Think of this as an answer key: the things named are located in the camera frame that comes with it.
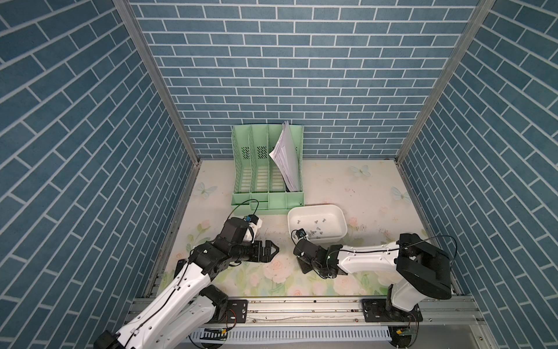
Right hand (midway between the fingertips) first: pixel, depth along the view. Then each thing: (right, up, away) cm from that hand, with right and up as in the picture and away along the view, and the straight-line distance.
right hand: (301, 259), depth 86 cm
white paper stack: (-7, +43, +3) cm, 43 cm away
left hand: (-10, +7, -12) cm, 17 cm away
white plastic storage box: (+10, +13, +10) cm, 19 cm away
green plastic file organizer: (-21, +29, +23) cm, 42 cm away
